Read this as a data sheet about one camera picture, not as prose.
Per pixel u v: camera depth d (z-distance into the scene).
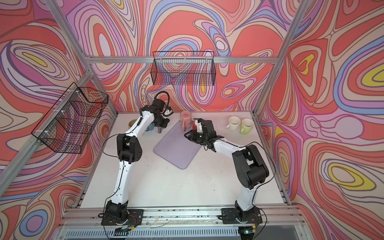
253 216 0.72
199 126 0.86
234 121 1.06
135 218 0.72
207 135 0.73
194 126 1.04
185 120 1.02
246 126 0.99
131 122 1.04
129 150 0.64
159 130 1.00
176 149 0.99
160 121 0.89
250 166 0.49
